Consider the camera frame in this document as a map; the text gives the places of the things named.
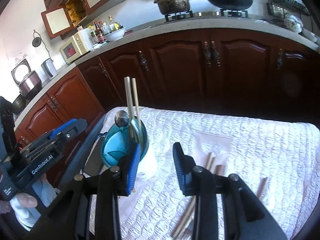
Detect light chopstick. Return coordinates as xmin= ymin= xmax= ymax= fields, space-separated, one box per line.
xmin=124 ymin=76 xmax=135 ymax=140
xmin=131 ymin=78 xmax=143 ymax=139

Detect metal spoon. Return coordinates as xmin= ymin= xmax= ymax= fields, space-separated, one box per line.
xmin=114 ymin=110 xmax=130 ymax=128

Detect dark wooden kitchen cabinets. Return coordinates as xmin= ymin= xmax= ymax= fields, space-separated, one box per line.
xmin=13 ymin=27 xmax=320 ymax=156

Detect grey kitchen countertop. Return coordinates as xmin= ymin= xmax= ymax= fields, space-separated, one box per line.
xmin=13 ymin=15 xmax=320 ymax=131

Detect left white gloved hand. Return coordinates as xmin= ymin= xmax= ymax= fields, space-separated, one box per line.
xmin=10 ymin=173 xmax=60 ymax=231

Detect white cup teal rim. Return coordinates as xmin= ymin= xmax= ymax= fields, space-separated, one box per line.
xmin=100 ymin=123 xmax=158 ymax=180

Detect rice cooker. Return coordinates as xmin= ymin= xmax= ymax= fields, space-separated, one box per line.
xmin=11 ymin=59 xmax=42 ymax=100

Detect white quilted table cloth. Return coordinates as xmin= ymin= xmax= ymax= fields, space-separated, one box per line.
xmin=118 ymin=107 xmax=319 ymax=239

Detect steel kettle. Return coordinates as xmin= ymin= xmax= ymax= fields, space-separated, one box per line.
xmin=41 ymin=58 xmax=57 ymax=80

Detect sauce bottle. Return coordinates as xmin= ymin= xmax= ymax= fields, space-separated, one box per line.
xmin=94 ymin=21 xmax=105 ymax=43

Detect white bowl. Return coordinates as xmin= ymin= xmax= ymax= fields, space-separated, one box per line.
xmin=104 ymin=28 xmax=126 ymax=42

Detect cream microwave oven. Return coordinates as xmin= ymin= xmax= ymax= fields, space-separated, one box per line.
xmin=60 ymin=28 xmax=94 ymax=63

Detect gas stove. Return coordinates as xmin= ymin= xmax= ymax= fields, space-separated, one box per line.
xmin=165 ymin=9 xmax=249 ymax=22

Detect speckled cooking pot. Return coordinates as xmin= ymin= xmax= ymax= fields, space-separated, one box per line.
xmin=154 ymin=0 xmax=190 ymax=15

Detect dish rack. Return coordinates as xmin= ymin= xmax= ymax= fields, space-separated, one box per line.
xmin=266 ymin=0 xmax=315 ymax=34

